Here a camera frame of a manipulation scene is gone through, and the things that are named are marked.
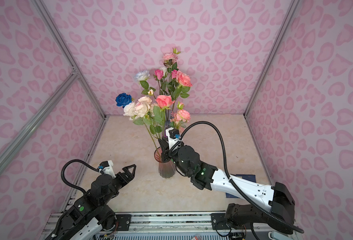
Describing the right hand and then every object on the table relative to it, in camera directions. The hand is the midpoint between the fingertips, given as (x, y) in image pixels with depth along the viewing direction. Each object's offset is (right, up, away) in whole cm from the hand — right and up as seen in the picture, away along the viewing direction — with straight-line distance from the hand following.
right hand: (159, 138), depth 65 cm
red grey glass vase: (+2, -18, +17) cm, 25 cm away
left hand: (-15, -15, +10) cm, 23 cm away
